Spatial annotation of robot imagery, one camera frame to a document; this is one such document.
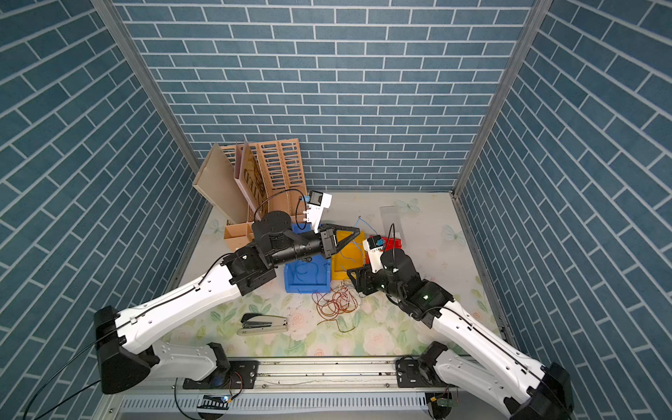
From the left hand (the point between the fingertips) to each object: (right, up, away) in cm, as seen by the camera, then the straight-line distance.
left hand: (366, 237), depth 58 cm
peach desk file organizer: (-46, -2, +40) cm, 61 cm away
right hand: (-1, -11, +16) cm, 20 cm away
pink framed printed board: (-39, +17, +34) cm, 55 cm away
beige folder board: (-53, +18, +38) cm, 68 cm away
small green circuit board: (+22, -46, +12) cm, 52 cm away
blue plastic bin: (-18, -17, +34) cm, 42 cm away
